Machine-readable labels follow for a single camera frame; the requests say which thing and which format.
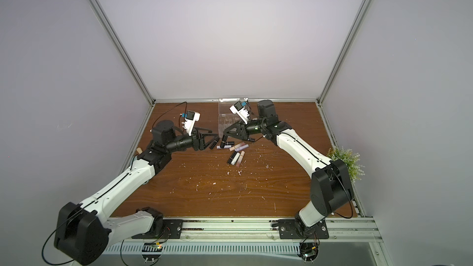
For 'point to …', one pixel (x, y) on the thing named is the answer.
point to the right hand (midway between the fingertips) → (226, 128)
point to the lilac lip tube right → (241, 148)
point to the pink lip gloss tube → (242, 154)
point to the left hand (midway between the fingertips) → (215, 135)
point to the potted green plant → (351, 159)
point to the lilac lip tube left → (225, 146)
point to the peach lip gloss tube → (236, 146)
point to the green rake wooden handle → (139, 150)
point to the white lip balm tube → (235, 158)
